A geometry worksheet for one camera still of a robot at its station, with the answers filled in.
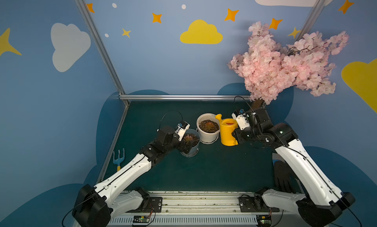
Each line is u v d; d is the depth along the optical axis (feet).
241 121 2.05
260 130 1.63
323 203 1.23
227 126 2.39
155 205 2.43
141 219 2.35
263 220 2.36
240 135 2.02
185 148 2.26
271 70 2.39
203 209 2.41
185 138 2.90
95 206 1.24
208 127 3.10
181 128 2.14
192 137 2.96
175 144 2.16
